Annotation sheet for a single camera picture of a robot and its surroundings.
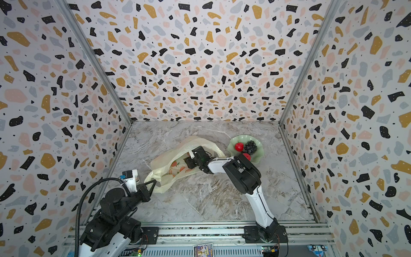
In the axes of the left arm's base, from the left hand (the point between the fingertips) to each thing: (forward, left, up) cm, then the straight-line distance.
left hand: (158, 181), depth 71 cm
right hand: (+24, -10, -17) cm, 31 cm away
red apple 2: (+24, -46, -17) cm, 54 cm away
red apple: (+30, -41, -15) cm, 53 cm away
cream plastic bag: (+8, -4, 0) cm, 9 cm away
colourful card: (-24, -20, -17) cm, 36 cm away
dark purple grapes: (+28, -48, -13) cm, 57 cm away
